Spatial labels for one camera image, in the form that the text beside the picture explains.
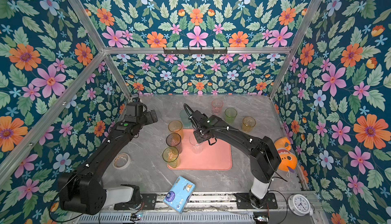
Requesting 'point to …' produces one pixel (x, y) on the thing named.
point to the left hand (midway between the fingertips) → (149, 110)
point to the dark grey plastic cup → (174, 140)
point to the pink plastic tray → (216, 157)
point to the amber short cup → (248, 123)
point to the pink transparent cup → (217, 106)
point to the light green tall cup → (170, 155)
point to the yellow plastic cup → (175, 127)
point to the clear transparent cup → (197, 146)
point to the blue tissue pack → (180, 194)
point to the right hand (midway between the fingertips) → (201, 135)
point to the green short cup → (230, 114)
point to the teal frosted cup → (185, 116)
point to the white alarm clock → (300, 205)
